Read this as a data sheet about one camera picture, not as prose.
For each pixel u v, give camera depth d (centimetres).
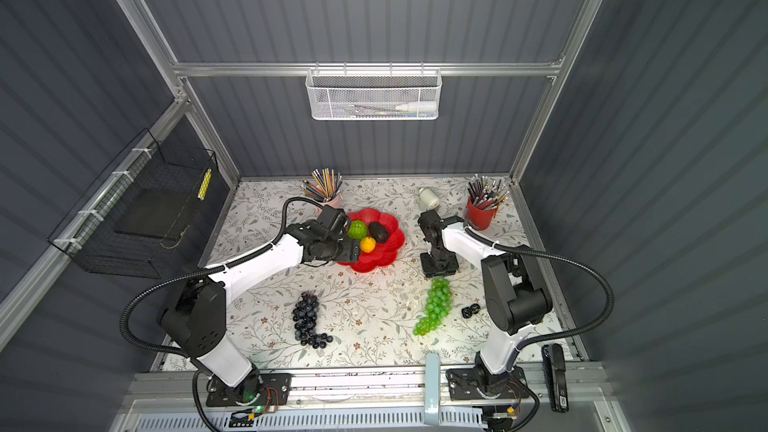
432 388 71
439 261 80
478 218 98
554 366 74
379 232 98
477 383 73
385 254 99
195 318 46
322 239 67
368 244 95
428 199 105
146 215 77
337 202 102
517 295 48
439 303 83
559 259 44
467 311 85
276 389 72
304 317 81
